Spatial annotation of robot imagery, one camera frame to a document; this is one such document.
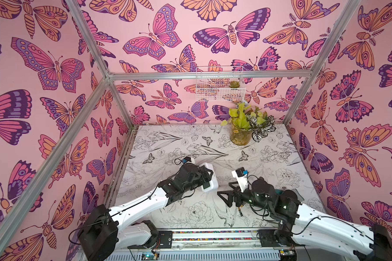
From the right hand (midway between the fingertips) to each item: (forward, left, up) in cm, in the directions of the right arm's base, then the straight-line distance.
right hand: (224, 187), depth 72 cm
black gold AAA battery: (-4, -9, -17) cm, 20 cm away
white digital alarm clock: (+2, +4, -1) cm, 5 cm away
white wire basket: (+56, 0, +16) cm, 59 cm away
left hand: (+8, +5, -3) cm, 10 cm away
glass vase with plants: (+41, -17, 0) cm, 44 cm away
